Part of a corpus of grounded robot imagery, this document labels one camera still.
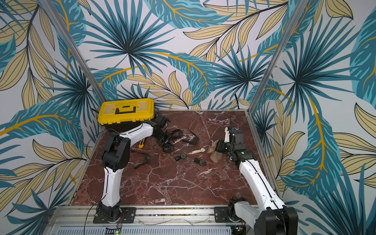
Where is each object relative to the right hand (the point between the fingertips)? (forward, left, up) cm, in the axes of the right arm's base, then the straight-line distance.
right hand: (218, 142), depth 82 cm
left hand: (+8, +26, -12) cm, 30 cm away
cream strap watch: (+4, +8, -16) cm, 18 cm away
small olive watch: (-4, +9, -15) cm, 18 cm away
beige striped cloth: (-4, +1, -8) cm, 9 cm away
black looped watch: (+15, +15, -16) cm, 27 cm away
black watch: (+5, +30, -13) cm, 33 cm away
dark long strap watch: (0, +42, -14) cm, 44 cm away
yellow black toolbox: (+23, +62, 0) cm, 66 cm away
